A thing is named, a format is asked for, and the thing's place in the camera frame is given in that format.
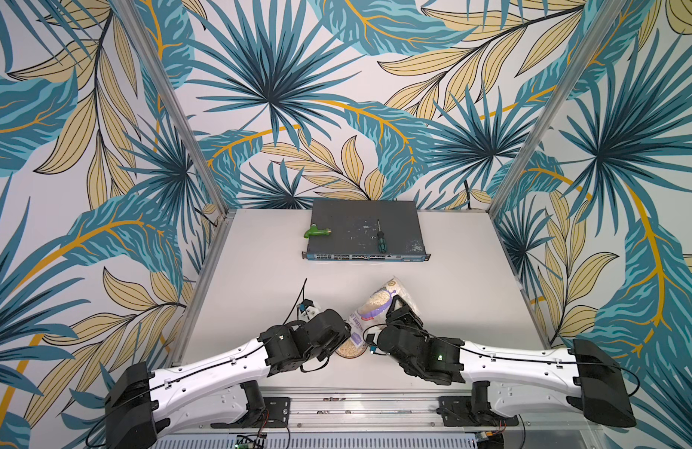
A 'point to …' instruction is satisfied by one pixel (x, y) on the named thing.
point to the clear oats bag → (371, 313)
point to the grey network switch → (353, 223)
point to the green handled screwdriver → (382, 244)
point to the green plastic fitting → (314, 230)
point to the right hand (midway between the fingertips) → (392, 307)
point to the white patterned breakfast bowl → (349, 350)
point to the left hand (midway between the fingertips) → (349, 335)
